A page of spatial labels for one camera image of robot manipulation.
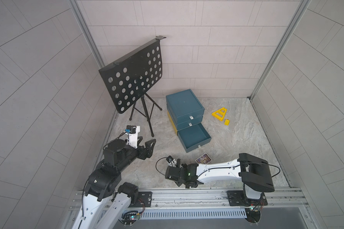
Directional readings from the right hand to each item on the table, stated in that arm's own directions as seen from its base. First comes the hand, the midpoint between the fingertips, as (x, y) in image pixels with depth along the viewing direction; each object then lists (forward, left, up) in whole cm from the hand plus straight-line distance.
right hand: (176, 176), depth 80 cm
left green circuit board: (-18, +22, +5) cm, 29 cm away
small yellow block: (+34, -38, +1) cm, 51 cm away
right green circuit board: (-20, -36, -2) cm, 42 cm away
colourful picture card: (+8, -17, +2) cm, 19 cm away
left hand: (+9, +10, +28) cm, 31 cm away
